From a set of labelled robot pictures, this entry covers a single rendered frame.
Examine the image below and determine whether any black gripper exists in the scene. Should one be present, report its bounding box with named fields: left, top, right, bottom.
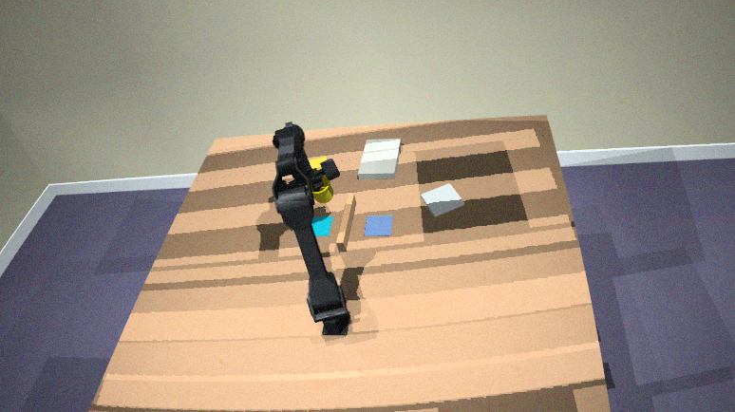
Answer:
left=277, top=159, right=340, bottom=193

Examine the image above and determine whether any light brown wooden bar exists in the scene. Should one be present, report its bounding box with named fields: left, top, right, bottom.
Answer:
left=336, top=194, right=356, bottom=252

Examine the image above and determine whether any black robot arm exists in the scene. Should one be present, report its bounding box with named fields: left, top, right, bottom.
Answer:
left=272, top=122, right=350, bottom=335

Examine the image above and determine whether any yellow cup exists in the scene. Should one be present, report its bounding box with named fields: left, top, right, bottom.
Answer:
left=312, top=175, right=333, bottom=203

